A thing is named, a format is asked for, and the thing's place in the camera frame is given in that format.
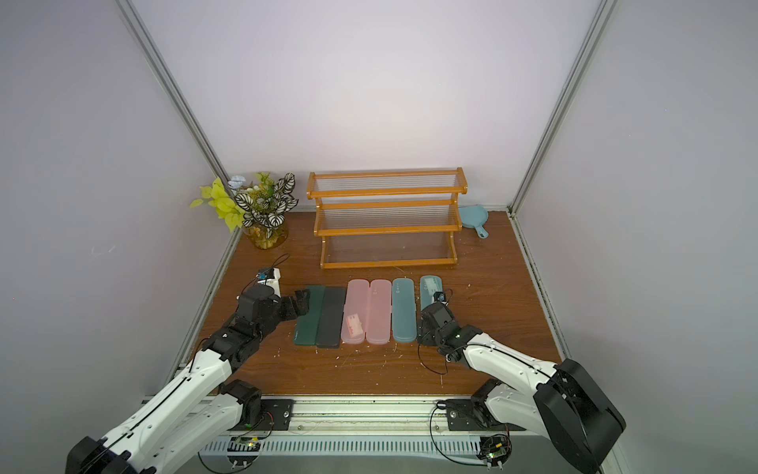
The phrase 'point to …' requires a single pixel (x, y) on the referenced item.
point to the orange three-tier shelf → (387, 218)
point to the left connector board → (243, 451)
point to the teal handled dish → (475, 217)
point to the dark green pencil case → (307, 327)
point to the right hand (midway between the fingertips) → (430, 323)
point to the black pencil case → (332, 318)
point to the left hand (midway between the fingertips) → (300, 291)
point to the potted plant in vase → (258, 205)
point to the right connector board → (495, 449)
